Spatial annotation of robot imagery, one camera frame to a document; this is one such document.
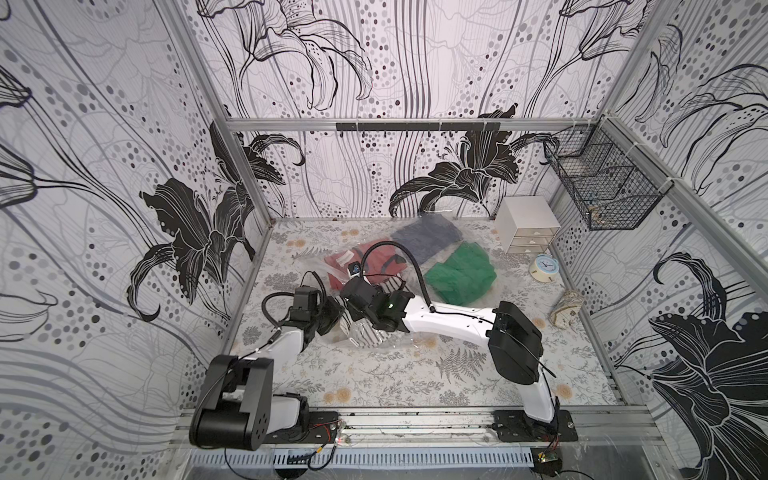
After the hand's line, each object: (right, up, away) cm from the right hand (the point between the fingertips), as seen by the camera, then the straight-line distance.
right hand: (358, 293), depth 86 cm
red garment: (+3, +9, +15) cm, 18 cm away
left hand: (-4, -6, +6) cm, 9 cm away
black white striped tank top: (+1, -11, +1) cm, 12 cm away
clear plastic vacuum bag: (+25, +9, +19) cm, 32 cm away
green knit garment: (+34, +4, +11) cm, 36 cm away
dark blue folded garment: (+23, +18, +25) cm, 39 cm away
